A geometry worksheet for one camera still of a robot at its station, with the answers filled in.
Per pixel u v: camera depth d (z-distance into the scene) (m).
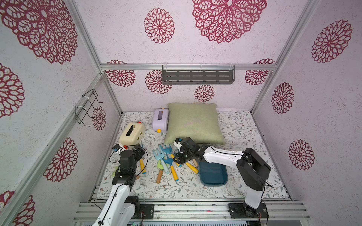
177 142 0.80
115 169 0.63
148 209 0.74
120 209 0.47
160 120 1.03
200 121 0.98
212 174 0.90
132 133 0.95
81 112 0.73
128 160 0.60
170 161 0.91
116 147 0.70
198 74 0.92
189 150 0.69
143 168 0.90
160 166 0.89
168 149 0.93
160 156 0.93
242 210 0.73
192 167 0.88
